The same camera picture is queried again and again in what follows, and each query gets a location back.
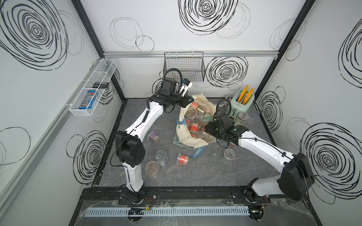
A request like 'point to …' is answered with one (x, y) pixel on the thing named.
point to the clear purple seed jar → (153, 137)
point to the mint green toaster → (242, 102)
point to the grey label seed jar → (161, 157)
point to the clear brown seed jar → (152, 167)
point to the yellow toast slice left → (245, 89)
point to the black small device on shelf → (103, 85)
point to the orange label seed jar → (194, 130)
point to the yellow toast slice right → (248, 96)
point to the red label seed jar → (182, 159)
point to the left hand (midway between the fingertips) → (192, 99)
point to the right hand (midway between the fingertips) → (207, 128)
